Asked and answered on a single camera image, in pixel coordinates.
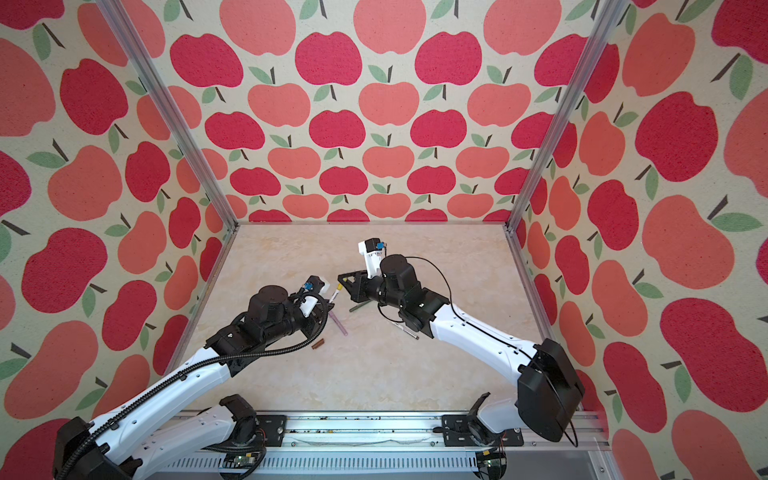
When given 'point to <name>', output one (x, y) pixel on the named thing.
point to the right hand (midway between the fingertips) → (346, 276)
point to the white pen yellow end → (336, 293)
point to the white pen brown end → (413, 335)
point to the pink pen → (338, 323)
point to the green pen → (359, 306)
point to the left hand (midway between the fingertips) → (334, 304)
